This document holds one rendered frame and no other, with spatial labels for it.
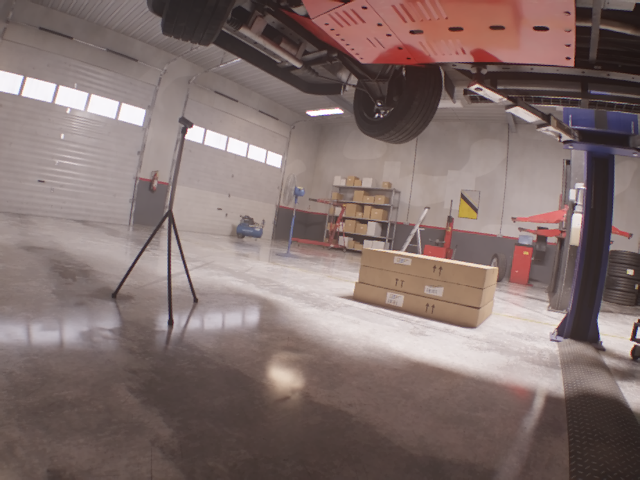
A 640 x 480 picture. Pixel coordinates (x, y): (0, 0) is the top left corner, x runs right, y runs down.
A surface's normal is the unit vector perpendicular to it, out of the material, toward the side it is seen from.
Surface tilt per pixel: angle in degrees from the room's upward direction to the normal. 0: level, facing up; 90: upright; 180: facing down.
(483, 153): 90
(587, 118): 90
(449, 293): 90
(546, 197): 90
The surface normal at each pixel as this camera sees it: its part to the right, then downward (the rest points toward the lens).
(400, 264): -0.58, -0.08
